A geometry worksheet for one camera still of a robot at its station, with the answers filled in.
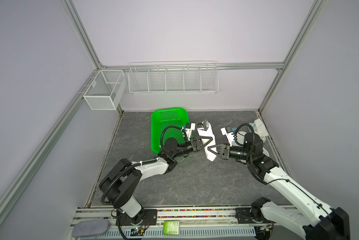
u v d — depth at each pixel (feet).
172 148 2.00
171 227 2.28
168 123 3.69
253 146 1.78
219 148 2.12
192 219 2.43
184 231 2.32
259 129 3.28
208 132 2.29
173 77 3.54
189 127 2.31
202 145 2.19
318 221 1.30
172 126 2.27
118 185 1.46
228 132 2.13
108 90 3.46
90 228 2.27
